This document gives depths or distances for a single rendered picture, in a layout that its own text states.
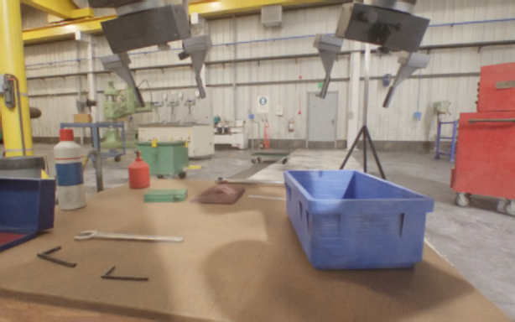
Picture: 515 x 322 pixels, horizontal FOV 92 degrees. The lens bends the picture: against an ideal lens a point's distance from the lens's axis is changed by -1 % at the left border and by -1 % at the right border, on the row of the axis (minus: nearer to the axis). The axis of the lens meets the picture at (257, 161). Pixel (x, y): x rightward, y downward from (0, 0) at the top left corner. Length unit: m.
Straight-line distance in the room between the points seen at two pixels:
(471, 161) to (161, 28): 2.70
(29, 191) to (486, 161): 2.90
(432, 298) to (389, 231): 0.10
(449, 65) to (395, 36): 10.70
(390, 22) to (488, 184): 2.49
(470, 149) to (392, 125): 7.66
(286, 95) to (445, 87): 5.51
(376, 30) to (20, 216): 0.82
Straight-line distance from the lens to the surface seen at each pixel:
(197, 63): 0.48
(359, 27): 0.46
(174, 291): 0.41
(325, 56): 0.47
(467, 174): 2.88
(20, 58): 4.45
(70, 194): 0.88
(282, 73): 10.62
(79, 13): 15.57
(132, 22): 0.49
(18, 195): 0.80
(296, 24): 11.06
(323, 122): 10.13
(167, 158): 3.37
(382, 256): 0.47
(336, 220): 0.42
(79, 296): 0.45
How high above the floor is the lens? 0.69
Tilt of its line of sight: 7 degrees down
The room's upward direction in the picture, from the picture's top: straight up
